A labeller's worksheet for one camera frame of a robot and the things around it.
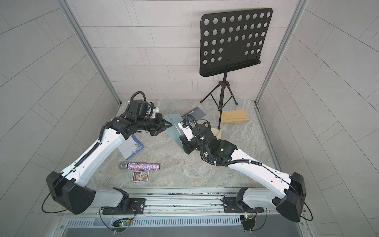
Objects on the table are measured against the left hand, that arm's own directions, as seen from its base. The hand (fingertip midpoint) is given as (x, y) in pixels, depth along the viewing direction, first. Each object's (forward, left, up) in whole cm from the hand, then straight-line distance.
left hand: (175, 123), depth 71 cm
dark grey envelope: (+30, -11, -27) cm, 42 cm away
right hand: (-7, -3, -3) cm, 8 cm away
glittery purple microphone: (-12, +29, -23) cm, 39 cm away
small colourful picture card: (-17, +20, -25) cm, 36 cm away
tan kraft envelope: (+26, -39, -26) cm, 53 cm away
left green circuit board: (-38, +24, -26) cm, 52 cm away
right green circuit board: (-37, -35, -27) cm, 57 cm away
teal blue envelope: (-3, 0, -2) cm, 4 cm away
